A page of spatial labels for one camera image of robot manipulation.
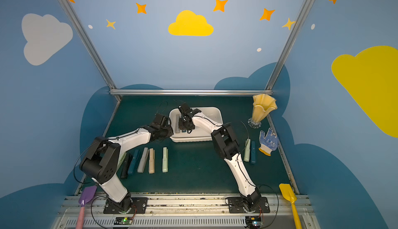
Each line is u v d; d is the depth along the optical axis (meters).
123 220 0.71
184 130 1.01
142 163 0.86
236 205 0.73
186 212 0.73
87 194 0.77
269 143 0.96
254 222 0.71
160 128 0.76
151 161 0.86
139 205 0.74
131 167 0.83
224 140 0.64
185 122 0.78
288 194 0.77
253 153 0.90
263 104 0.93
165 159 0.88
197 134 0.87
